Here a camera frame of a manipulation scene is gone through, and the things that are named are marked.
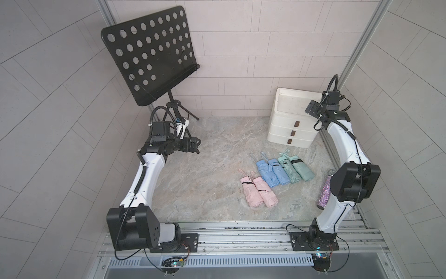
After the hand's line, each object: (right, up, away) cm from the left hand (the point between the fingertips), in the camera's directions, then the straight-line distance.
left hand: (193, 136), depth 81 cm
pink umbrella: (+28, -28, 0) cm, 39 cm away
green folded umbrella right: (+56, -18, +10) cm, 60 cm away
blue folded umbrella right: (+43, -18, +8) cm, 47 cm away
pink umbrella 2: (+36, -29, -1) cm, 46 cm away
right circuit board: (+54, -49, -13) cm, 74 cm away
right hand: (+61, +16, +6) cm, 64 cm away
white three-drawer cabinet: (+50, +6, +11) cm, 52 cm away
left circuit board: (-5, -49, -15) cm, 51 cm away
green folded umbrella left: (+47, -15, +11) cm, 51 cm away
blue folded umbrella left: (+36, -19, +8) cm, 42 cm away
